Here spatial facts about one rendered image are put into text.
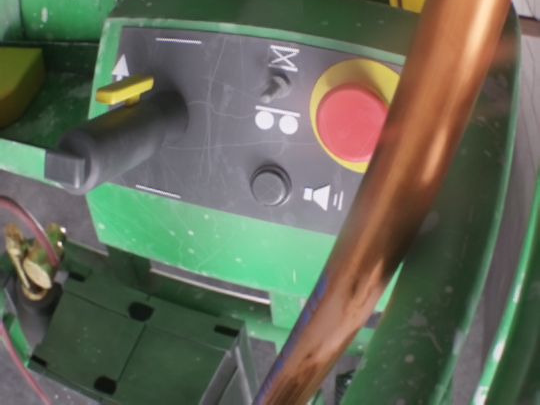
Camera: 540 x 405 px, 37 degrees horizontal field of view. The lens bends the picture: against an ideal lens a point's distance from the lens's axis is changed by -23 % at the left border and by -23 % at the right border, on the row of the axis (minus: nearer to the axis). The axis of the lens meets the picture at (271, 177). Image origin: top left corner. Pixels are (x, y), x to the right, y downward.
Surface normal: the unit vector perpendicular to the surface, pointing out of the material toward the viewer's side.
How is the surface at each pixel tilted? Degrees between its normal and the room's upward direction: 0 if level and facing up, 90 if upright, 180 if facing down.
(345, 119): 58
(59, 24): 90
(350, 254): 81
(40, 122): 0
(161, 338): 0
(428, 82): 85
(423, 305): 9
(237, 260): 90
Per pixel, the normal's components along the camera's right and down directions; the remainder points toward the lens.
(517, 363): -0.49, -0.70
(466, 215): 0.08, -0.65
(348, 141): -0.32, 0.22
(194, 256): -0.33, 0.69
